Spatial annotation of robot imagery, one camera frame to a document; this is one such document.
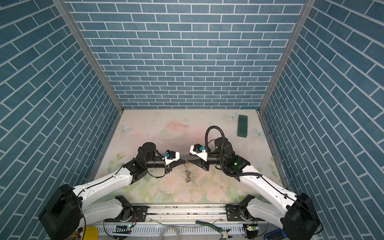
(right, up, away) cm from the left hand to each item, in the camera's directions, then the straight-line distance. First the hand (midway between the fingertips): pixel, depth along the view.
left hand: (184, 161), depth 74 cm
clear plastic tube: (-8, -31, -3) cm, 32 cm away
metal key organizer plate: (+2, -6, 0) cm, 6 cm away
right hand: (+2, +4, -2) cm, 5 cm away
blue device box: (+43, -31, -7) cm, 54 cm away
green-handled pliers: (+19, -33, -5) cm, 38 cm away
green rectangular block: (+40, +13, +37) cm, 56 cm away
